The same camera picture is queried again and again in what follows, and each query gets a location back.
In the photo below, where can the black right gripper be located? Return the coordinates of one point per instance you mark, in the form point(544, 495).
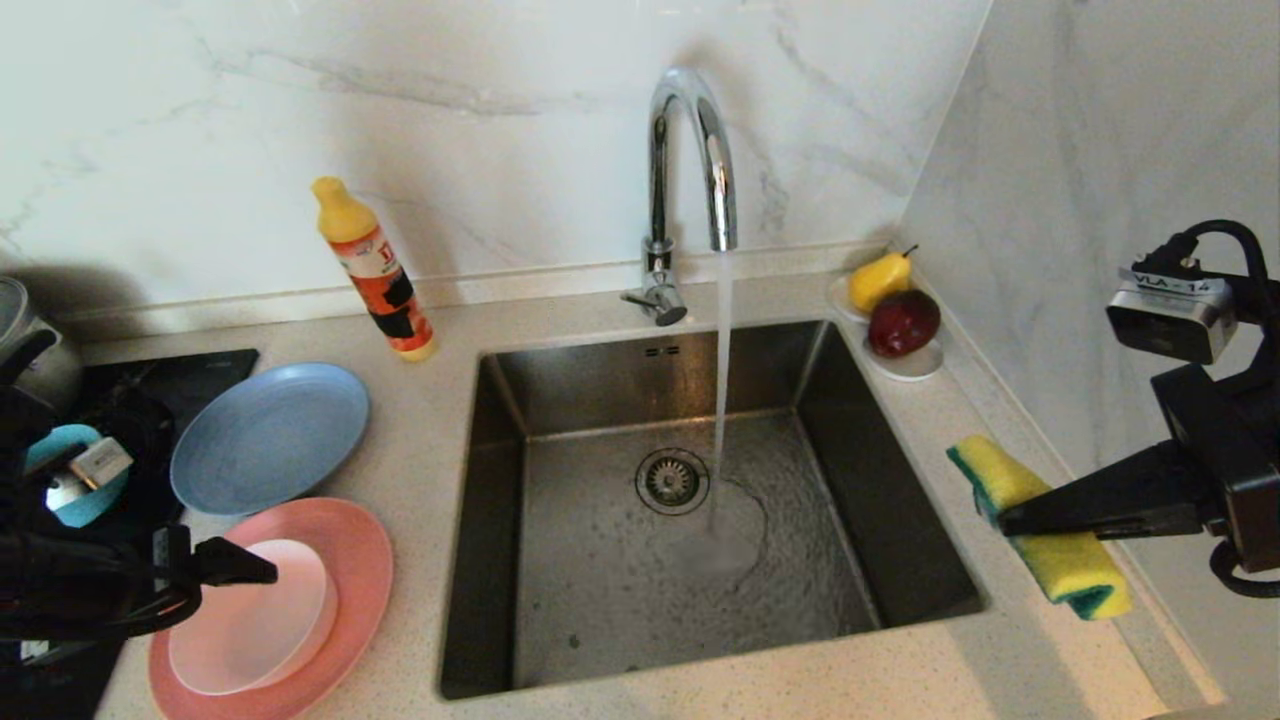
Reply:
point(1240, 450)

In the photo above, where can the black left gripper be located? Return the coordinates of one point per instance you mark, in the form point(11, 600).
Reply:
point(80, 570)

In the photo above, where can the yellow green sponge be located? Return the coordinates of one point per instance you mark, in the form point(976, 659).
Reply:
point(1070, 570)

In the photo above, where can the pale pink bowl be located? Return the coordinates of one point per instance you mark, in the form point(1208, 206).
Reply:
point(270, 630)

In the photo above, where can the teal bowl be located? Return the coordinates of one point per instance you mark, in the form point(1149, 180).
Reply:
point(95, 514)

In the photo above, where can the orange detergent bottle yellow cap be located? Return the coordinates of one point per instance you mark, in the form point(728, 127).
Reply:
point(380, 285)

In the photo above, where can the stainless steel sink basin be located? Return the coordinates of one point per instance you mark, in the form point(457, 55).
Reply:
point(600, 620)

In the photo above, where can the pink plate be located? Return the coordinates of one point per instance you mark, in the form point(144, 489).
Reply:
point(360, 580)

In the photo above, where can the grey-blue plate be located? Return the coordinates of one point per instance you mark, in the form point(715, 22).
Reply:
point(270, 440)

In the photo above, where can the black induction cooktop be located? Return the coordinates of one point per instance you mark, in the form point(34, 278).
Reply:
point(200, 375)

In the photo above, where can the small white dish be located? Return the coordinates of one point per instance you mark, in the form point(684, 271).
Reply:
point(917, 368)

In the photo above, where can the dark red apple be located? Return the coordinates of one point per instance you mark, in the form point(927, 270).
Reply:
point(903, 324)

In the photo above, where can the yellow pear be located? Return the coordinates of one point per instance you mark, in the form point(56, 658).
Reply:
point(878, 282)

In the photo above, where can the round metal drain strainer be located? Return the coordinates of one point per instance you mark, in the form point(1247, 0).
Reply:
point(672, 482)

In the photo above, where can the chrome gooseneck faucet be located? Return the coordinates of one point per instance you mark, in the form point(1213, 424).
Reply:
point(657, 200)

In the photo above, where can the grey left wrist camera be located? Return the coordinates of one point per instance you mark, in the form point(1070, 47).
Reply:
point(95, 462)

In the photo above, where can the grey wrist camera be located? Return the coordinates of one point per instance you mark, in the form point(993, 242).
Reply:
point(1170, 320)
point(95, 462)

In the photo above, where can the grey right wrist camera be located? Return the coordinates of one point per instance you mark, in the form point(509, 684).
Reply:
point(1170, 320)

